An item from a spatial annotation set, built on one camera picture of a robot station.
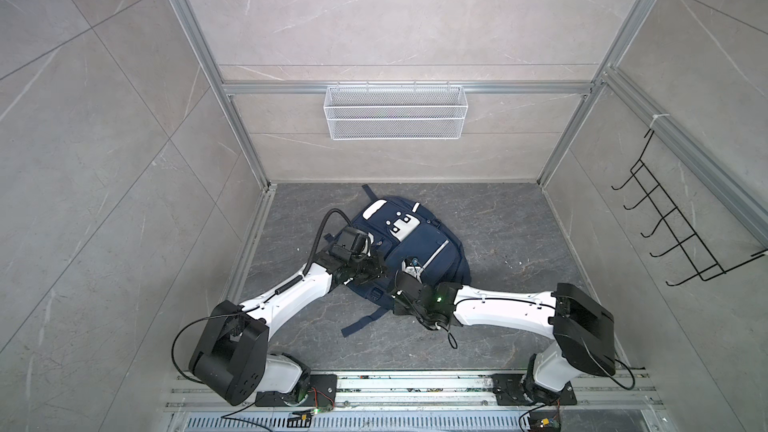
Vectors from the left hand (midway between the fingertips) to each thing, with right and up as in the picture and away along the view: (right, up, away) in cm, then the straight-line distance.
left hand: (390, 262), depth 84 cm
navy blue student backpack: (+3, +9, +12) cm, 15 cm away
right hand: (+2, -10, 0) cm, 10 cm away
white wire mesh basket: (+2, +48, +17) cm, 51 cm away
